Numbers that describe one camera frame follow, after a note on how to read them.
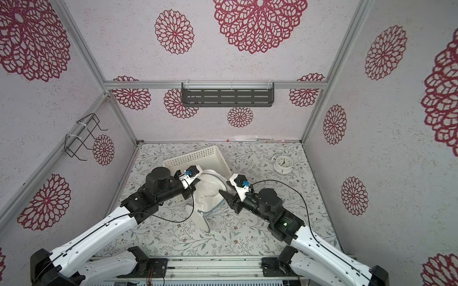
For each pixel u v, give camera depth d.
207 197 0.71
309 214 0.90
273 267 0.73
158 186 0.53
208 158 1.10
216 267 0.76
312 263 0.57
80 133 0.76
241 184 0.54
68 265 0.39
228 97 0.95
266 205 0.49
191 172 0.58
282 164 1.03
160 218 0.50
